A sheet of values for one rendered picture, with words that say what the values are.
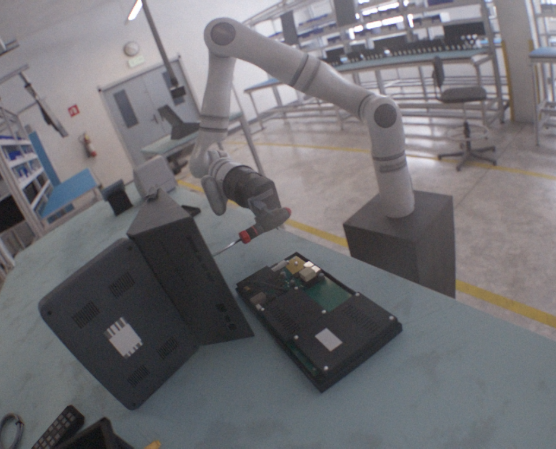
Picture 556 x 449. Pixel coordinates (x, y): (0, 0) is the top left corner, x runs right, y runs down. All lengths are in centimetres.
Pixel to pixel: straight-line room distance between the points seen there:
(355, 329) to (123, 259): 30
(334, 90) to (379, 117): 12
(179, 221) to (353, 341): 25
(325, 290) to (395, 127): 48
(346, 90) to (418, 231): 40
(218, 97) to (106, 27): 667
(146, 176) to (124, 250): 90
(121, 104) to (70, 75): 125
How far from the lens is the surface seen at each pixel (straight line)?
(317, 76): 79
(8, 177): 309
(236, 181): 64
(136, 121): 718
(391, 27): 489
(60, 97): 706
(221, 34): 78
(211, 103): 80
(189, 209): 106
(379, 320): 42
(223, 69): 84
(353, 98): 87
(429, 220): 91
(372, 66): 429
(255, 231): 53
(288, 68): 78
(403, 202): 92
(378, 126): 83
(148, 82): 732
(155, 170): 132
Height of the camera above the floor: 134
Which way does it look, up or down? 27 degrees down
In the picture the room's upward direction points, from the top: 21 degrees counter-clockwise
